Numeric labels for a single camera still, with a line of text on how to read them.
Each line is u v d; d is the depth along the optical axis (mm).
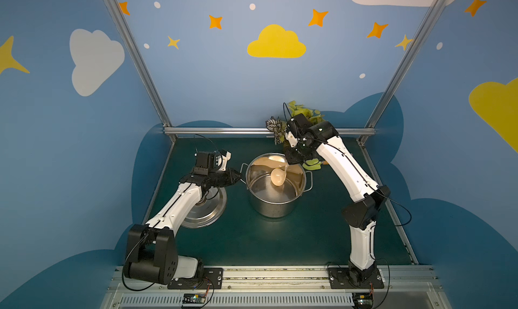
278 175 1011
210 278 755
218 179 726
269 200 979
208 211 911
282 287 733
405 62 869
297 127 635
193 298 717
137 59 849
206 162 669
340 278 747
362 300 719
